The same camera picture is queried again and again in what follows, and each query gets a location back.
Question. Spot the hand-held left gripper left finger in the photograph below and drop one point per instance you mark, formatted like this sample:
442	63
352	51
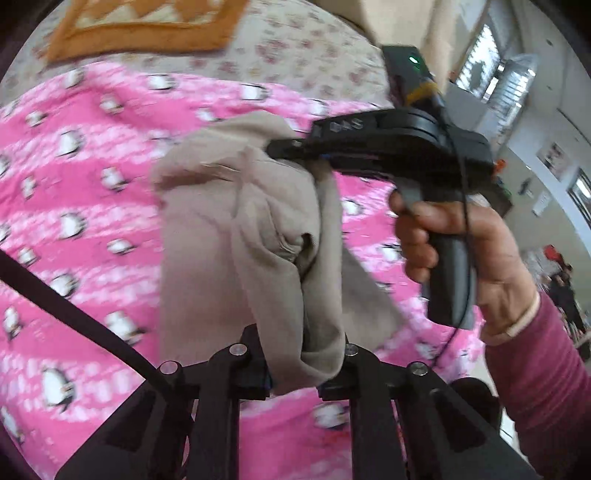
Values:
249	374

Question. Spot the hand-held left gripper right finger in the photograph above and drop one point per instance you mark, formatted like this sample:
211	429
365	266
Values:
337	387

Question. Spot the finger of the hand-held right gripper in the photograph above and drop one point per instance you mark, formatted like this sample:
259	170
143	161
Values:
291	146

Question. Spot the beige garment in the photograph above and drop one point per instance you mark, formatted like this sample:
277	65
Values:
221	230

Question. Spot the person's right forearm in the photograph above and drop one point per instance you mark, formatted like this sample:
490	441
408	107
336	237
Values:
545	378

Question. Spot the person's right hand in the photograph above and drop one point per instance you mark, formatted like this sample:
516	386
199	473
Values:
494	249

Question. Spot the floral bed sheet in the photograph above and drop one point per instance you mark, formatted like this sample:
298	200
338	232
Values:
286	50

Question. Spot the window with blinds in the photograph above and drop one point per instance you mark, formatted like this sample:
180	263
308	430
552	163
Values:
517	87

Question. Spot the orange bordered quilted mat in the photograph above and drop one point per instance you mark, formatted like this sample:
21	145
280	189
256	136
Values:
138	40

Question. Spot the pink penguin print blanket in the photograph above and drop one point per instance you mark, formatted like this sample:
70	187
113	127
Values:
92	184

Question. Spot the wall poster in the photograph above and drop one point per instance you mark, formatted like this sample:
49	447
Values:
551	159

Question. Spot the white wall paper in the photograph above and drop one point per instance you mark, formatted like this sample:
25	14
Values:
541	204

